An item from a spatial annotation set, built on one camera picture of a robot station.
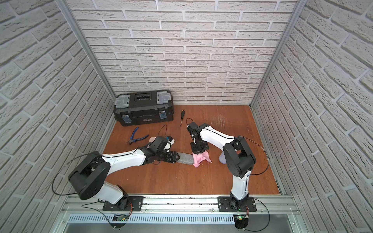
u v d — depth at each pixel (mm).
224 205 734
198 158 852
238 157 488
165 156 768
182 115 1132
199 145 784
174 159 788
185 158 856
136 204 739
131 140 972
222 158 874
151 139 949
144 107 960
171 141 828
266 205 750
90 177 436
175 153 818
